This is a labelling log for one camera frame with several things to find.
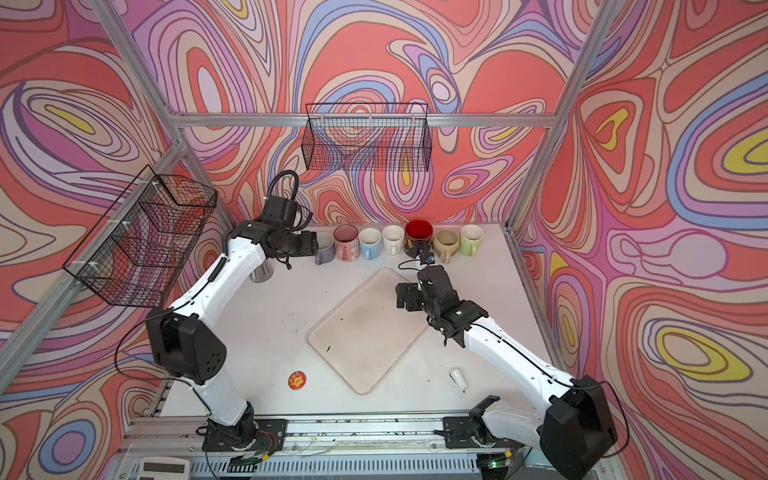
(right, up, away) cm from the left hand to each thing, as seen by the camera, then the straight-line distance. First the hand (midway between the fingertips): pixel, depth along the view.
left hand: (311, 243), depth 86 cm
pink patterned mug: (+8, +1, +15) cm, 18 cm away
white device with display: (-28, -52, -20) cm, 62 cm away
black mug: (+33, +3, +18) cm, 38 cm away
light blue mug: (+16, 0, +16) cm, 23 cm away
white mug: (+24, +2, +19) cm, 31 cm away
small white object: (+42, -38, -6) cm, 56 cm away
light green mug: (+52, +2, +18) cm, 55 cm away
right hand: (+30, -14, -4) cm, 33 cm away
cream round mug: (+43, 0, +19) cm, 47 cm away
